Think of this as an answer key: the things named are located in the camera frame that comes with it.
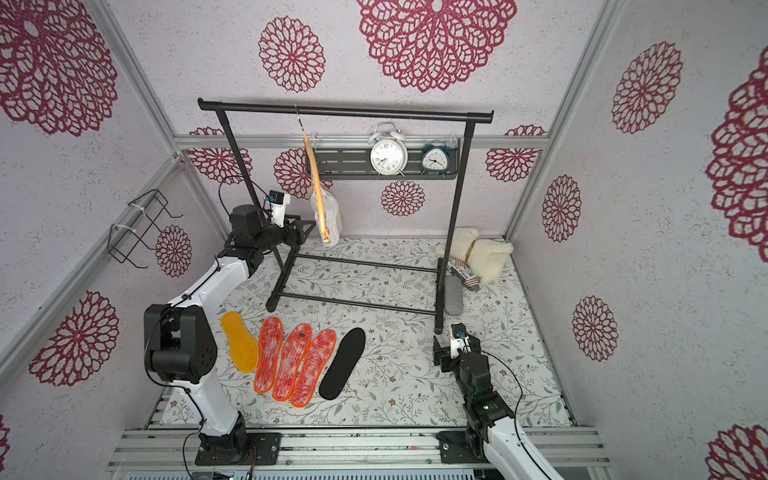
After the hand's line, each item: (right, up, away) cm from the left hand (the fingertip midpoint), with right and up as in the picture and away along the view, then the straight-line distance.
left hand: (307, 220), depth 88 cm
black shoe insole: (+11, -41, +2) cm, 43 cm away
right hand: (+41, -33, -4) cm, 53 cm away
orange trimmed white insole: (+2, -43, -1) cm, 43 cm away
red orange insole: (-12, -35, +4) cm, 38 cm away
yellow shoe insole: (-20, -38, +2) cm, 43 cm away
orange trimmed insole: (-5, -46, -3) cm, 46 cm away
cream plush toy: (+58, -11, +15) cm, 61 cm away
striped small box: (+50, -15, +18) cm, 56 cm away
